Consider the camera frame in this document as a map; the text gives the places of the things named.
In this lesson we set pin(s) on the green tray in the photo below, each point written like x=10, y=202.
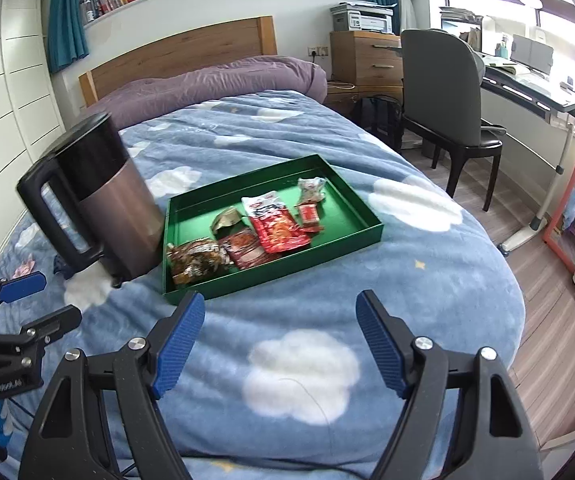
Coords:
x=349, y=224

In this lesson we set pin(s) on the dark red noodle snack packet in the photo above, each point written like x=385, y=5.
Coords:
x=244, y=249

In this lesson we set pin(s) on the dark grey chair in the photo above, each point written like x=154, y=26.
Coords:
x=442, y=78

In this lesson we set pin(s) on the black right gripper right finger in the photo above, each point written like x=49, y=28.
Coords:
x=468, y=396

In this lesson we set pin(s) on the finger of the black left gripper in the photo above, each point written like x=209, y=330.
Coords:
x=18, y=288
x=34, y=337

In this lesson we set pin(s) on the olive green snack packet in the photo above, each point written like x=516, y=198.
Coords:
x=227, y=221

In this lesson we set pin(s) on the grey printer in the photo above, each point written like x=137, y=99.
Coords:
x=366, y=16

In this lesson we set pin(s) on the wooden nightstand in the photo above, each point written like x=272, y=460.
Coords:
x=363, y=64

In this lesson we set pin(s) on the white wardrobe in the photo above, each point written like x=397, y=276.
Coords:
x=29, y=116

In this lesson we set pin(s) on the small red snack packet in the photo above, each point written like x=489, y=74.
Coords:
x=309, y=216

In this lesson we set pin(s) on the black backpack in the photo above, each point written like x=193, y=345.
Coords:
x=381, y=116

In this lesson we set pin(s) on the wooden headboard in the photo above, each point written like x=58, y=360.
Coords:
x=179, y=54

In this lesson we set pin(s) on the silver white snack packet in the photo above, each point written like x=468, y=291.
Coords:
x=311, y=190

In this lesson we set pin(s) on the purple pillow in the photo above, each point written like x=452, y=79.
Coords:
x=149, y=98

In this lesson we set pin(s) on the teal curtain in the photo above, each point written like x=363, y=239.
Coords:
x=66, y=42

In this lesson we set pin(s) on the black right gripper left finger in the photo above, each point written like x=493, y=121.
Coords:
x=89, y=396

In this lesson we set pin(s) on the red white konjac snack packet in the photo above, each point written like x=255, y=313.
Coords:
x=274, y=225

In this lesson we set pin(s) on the pink cartoon snack packet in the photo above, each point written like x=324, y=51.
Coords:
x=25, y=268

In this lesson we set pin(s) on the brown snack packet in tray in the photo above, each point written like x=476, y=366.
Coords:
x=197, y=260

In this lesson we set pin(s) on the blue white snack packet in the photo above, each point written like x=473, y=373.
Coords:
x=62, y=268

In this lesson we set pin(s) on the white desk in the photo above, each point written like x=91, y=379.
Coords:
x=539, y=146

